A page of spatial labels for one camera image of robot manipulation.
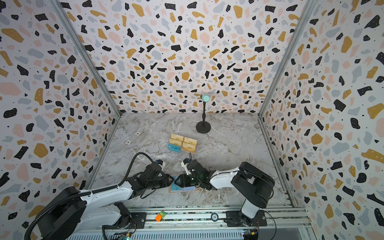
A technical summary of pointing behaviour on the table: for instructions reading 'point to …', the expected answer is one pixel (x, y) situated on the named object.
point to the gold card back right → (190, 140)
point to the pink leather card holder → (174, 187)
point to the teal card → (175, 148)
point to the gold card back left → (175, 136)
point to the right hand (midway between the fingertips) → (177, 180)
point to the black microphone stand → (203, 127)
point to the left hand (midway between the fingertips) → (175, 178)
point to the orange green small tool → (158, 218)
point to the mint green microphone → (206, 98)
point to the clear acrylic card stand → (175, 156)
